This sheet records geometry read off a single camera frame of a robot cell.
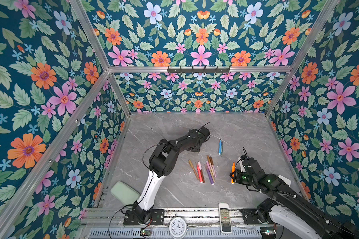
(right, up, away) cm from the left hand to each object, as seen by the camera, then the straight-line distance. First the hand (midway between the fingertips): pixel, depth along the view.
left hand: (193, 145), depth 98 cm
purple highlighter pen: (+8, -11, -7) cm, 16 cm away
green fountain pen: (+18, -6, -2) cm, 19 cm away
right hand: (+19, -14, -17) cm, 29 cm away
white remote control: (+15, -34, -27) cm, 46 cm away
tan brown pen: (-3, -9, -5) cm, 11 cm away
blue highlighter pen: (+18, -1, 0) cm, 18 cm away
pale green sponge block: (-38, -23, -20) cm, 48 cm away
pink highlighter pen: (+4, -16, -10) cm, 19 cm away
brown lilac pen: (+11, -11, -7) cm, 18 cm away
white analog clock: (-8, -34, -30) cm, 46 cm away
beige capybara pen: (+10, -13, -8) cm, 18 cm away
